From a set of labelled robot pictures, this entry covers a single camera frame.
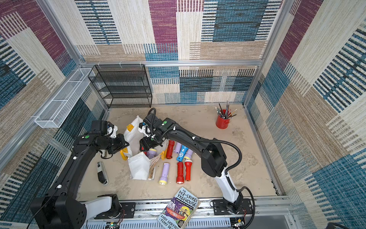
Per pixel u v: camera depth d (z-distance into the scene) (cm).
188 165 85
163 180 80
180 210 71
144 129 74
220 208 73
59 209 38
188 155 89
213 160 52
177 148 93
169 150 92
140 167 81
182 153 89
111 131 68
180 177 81
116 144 68
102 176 80
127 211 74
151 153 86
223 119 95
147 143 70
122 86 108
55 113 71
